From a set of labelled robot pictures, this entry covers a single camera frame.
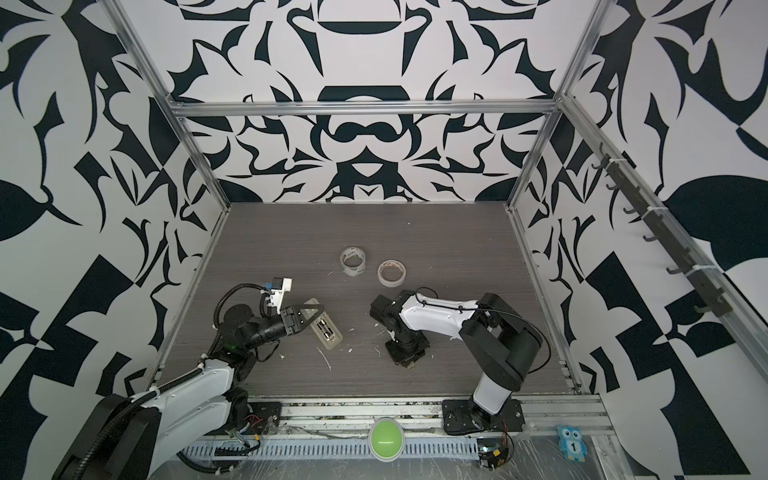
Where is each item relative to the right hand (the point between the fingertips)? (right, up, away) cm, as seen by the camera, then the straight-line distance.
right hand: (407, 362), depth 83 cm
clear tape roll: (-17, +26, +21) cm, 38 cm away
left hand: (-21, +17, -8) cm, 28 cm away
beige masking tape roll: (-5, +19, +15) cm, 25 cm away
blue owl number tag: (+37, -13, -13) cm, 41 cm away
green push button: (-6, -13, -13) cm, 19 cm away
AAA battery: (-20, +12, -9) cm, 25 cm away
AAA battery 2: (-21, +12, -9) cm, 26 cm away
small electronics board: (+19, -16, -13) cm, 28 cm away
